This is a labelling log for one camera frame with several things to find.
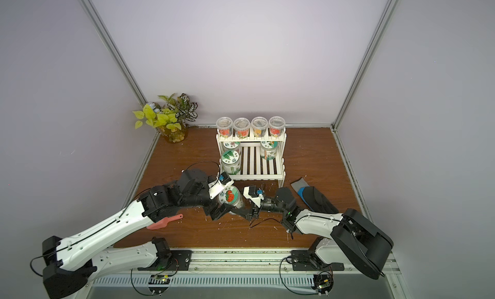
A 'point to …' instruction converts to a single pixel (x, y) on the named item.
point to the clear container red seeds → (224, 125)
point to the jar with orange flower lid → (269, 149)
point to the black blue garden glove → (316, 199)
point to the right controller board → (323, 282)
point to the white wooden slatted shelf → (252, 158)
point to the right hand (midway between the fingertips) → (235, 198)
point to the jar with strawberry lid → (232, 196)
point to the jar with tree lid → (231, 162)
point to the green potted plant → (171, 118)
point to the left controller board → (158, 279)
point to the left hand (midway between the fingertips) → (229, 196)
